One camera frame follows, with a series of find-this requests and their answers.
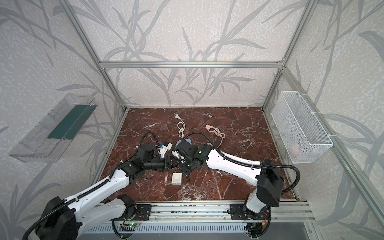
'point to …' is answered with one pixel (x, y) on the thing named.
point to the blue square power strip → (187, 140)
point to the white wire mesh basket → (301, 139)
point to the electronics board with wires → (128, 223)
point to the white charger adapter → (177, 178)
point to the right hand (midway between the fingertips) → (183, 163)
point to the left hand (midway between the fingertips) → (182, 161)
